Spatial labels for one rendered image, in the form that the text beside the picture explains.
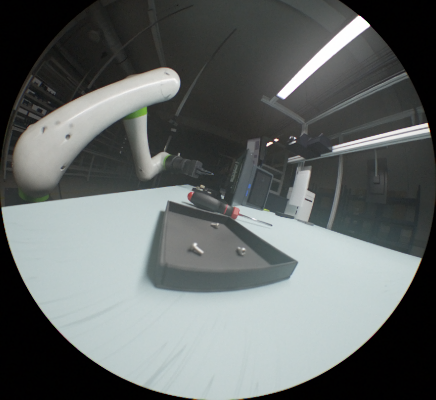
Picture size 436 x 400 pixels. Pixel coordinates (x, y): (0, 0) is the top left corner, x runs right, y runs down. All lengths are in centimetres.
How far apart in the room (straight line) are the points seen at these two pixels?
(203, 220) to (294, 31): 287
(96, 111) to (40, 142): 12
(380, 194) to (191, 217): 206
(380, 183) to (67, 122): 228
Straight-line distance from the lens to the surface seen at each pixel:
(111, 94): 32
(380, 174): 209
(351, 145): 92
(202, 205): 22
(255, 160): 189
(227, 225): 17
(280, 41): 294
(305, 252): 18
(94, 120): 29
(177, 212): 15
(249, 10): 282
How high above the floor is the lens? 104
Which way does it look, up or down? 3 degrees up
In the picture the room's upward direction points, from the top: 18 degrees clockwise
